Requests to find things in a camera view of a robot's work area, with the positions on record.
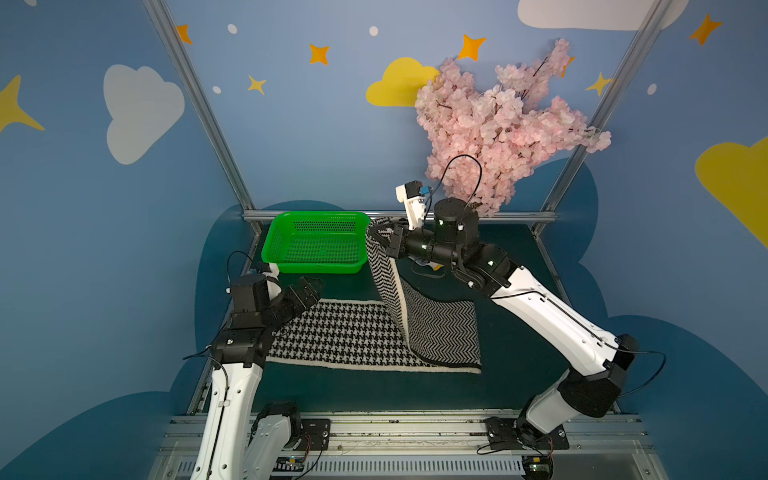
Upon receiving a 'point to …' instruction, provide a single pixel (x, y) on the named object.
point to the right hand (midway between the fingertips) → (374, 228)
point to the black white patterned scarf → (403, 331)
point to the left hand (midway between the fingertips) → (310, 286)
